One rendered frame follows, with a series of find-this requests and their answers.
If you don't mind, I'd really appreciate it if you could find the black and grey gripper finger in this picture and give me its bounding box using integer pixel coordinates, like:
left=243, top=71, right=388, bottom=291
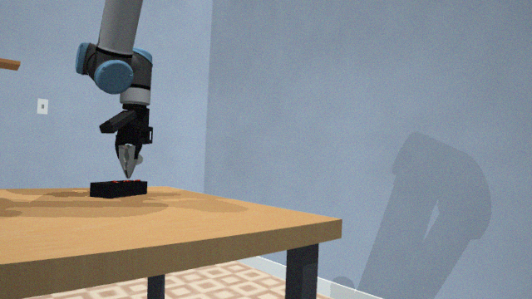
left=126, top=135, right=143, bottom=179
left=115, top=135, right=131, bottom=179

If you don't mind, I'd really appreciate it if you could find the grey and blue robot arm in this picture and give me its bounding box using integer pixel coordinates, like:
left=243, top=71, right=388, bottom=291
left=76, top=0, right=153, bottom=134

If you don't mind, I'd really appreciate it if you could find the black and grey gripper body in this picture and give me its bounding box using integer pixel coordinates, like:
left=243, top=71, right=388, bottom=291
left=117, top=104, right=153, bottom=145

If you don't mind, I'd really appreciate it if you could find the black power strip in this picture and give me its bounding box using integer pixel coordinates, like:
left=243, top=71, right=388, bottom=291
left=90, top=179, right=147, bottom=199

